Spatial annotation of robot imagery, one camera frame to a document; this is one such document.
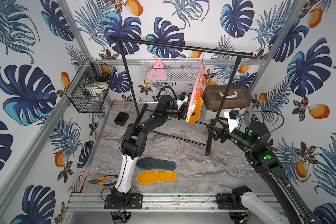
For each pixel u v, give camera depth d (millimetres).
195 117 881
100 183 797
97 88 799
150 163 880
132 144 589
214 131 583
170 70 1028
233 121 538
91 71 937
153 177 832
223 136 567
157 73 901
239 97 959
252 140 490
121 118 1087
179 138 981
